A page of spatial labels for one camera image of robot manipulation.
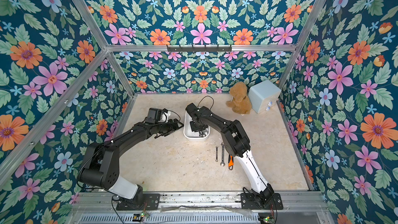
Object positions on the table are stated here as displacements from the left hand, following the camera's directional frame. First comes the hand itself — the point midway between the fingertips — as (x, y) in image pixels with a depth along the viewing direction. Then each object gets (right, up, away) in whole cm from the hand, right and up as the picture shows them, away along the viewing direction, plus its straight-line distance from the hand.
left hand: (181, 125), depth 89 cm
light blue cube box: (+51, +18, +10) cm, 55 cm away
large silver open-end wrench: (+11, -6, +8) cm, 15 cm away
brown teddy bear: (+37, +13, +12) cm, 41 cm away
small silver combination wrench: (+21, -20, -3) cm, 29 cm away
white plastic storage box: (+5, -7, +7) cm, 11 cm away
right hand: (+9, -3, +11) cm, 14 cm away
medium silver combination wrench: (+25, -12, +4) cm, 28 cm away
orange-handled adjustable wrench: (+29, -21, -3) cm, 36 cm away
